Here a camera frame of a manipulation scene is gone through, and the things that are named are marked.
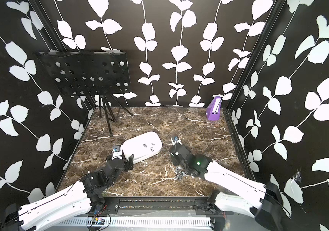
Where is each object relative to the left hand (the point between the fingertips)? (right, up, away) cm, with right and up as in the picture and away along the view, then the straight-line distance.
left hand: (127, 153), depth 80 cm
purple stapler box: (+58, +27, +28) cm, 69 cm away
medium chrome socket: (+12, -1, +15) cm, 19 cm away
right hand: (+27, +3, -2) cm, 27 cm away
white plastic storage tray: (+6, +1, +16) cm, 17 cm away
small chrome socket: (+12, +2, +18) cm, 22 cm away
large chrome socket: (+7, +2, +16) cm, 17 cm away
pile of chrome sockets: (+30, -13, +6) cm, 33 cm away
